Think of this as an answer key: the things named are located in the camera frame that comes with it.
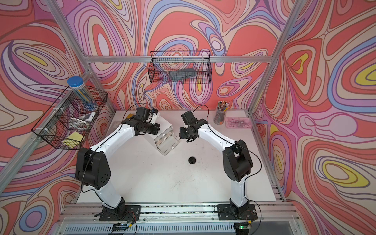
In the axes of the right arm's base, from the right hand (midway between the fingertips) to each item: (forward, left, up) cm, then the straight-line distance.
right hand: (184, 138), depth 91 cm
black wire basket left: (-2, +59, +20) cm, 63 cm away
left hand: (+5, +15, +4) cm, 16 cm away
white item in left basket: (0, +48, +22) cm, 53 cm away
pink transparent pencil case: (+20, -41, -11) cm, 47 cm away
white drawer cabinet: (+9, +13, +2) cm, 16 cm away
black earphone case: (-11, -4, -9) cm, 15 cm away
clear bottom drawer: (+1, +12, -7) cm, 14 cm away
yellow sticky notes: (-15, +48, +23) cm, 55 cm away
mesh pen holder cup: (+23, -27, +5) cm, 36 cm away
